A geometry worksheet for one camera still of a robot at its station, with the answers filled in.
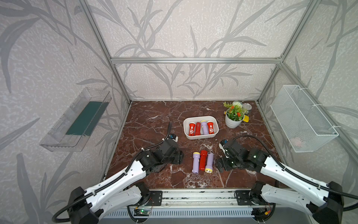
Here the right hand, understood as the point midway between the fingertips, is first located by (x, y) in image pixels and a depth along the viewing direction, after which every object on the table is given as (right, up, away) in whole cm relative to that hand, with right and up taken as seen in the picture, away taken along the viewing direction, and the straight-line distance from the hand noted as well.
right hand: (220, 162), depth 76 cm
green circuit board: (-40, -23, -6) cm, 47 cm away
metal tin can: (+30, +32, +34) cm, 56 cm away
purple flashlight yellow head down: (-5, -5, +6) cm, 10 cm away
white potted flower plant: (+13, +26, +15) cm, 33 cm away
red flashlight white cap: (-2, +17, +23) cm, 28 cm away
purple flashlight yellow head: (-13, 0, +10) cm, 16 cm away
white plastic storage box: (-10, +23, +26) cm, 36 cm away
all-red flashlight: (-11, +14, +22) cm, 28 cm away
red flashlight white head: (-15, +16, +22) cm, 31 cm away
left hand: (-22, +4, 0) cm, 22 cm away
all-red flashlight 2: (-9, -1, +8) cm, 12 cm away
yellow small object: (+28, +23, +32) cm, 48 cm away
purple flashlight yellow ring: (-6, +16, +23) cm, 29 cm away
